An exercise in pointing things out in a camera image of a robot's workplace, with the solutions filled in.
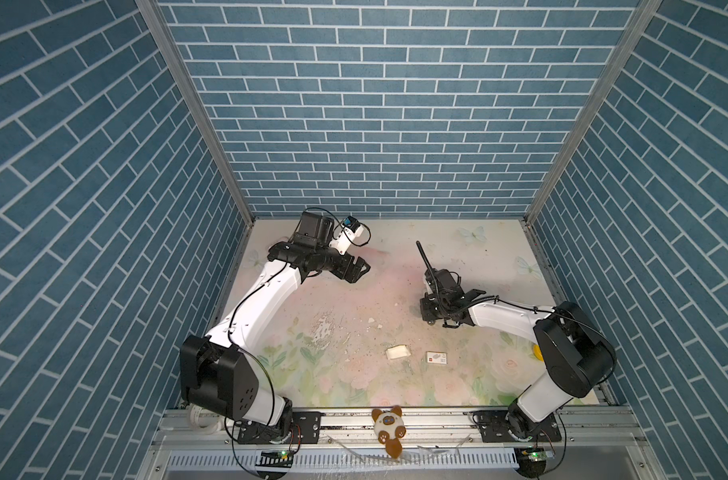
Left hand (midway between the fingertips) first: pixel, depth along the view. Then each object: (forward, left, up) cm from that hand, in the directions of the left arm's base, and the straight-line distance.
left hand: (356, 259), depth 81 cm
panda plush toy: (-37, -8, -19) cm, 42 cm away
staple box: (-20, -23, -21) cm, 37 cm away
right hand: (-4, -20, -19) cm, 28 cm away
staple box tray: (-17, -12, -22) cm, 30 cm away
